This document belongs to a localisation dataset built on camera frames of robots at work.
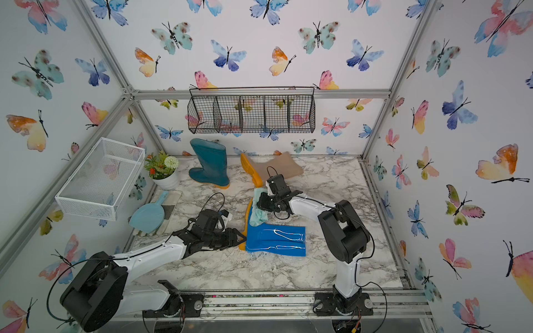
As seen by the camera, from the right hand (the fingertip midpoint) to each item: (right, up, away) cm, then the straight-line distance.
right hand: (257, 202), depth 92 cm
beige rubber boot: (+12, +18, +27) cm, 34 cm away
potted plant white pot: (-43, +15, +3) cm, 45 cm away
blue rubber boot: (+8, -15, -3) cm, 17 cm away
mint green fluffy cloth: (+1, -4, -5) cm, 7 cm away
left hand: (-4, -14, -8) cm, 16 cm away
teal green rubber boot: (-19, +19, +1) cm, 27 cm away
